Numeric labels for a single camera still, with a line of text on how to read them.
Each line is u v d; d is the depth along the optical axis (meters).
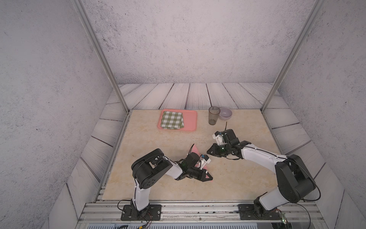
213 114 1.03
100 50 0.86
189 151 0.95
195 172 0.78
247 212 0.72
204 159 0.83
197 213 0.74
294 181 0.44
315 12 0.72
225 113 1.15
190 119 1.15
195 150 0.94
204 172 0.78
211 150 0.84
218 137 0.83
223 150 0.76
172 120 1.13
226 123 1.12
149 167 0.51
